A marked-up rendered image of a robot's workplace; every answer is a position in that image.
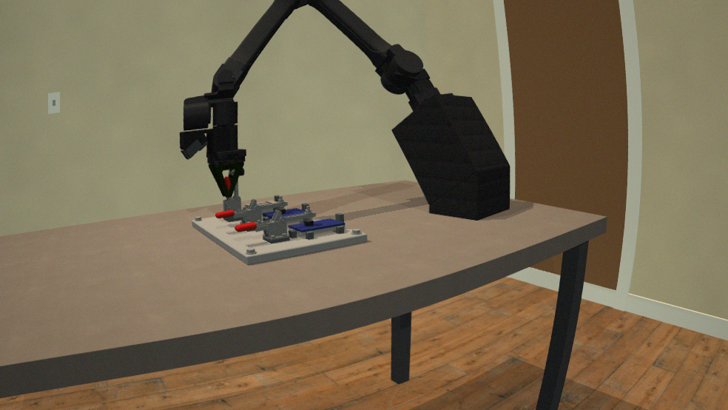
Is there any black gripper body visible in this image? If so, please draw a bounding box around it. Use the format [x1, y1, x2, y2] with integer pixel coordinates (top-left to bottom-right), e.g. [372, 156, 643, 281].
[206, 125, 246, 165]

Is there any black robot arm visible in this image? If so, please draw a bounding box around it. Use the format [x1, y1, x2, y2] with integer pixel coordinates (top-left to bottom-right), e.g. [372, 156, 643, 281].
[180, 0, 440, 159]

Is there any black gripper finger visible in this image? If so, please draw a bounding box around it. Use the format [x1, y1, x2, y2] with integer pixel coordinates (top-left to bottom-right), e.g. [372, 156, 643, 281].
[213, 162, 244, 198]
[209, 164, 233, 197]

